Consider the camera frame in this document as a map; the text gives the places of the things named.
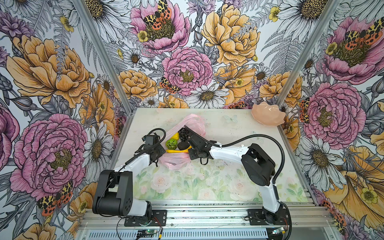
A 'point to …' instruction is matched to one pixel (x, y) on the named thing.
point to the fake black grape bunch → (184, 134)
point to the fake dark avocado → (183, 145)
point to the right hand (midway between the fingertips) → (194, 156)
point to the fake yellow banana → (175, 151)
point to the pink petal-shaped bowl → (268, 114)
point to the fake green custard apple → (171, 144)
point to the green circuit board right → (275, 232)
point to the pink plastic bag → (172, 161)
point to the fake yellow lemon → (175, 136)
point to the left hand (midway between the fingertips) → (160, 154)
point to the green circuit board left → (148, 231)
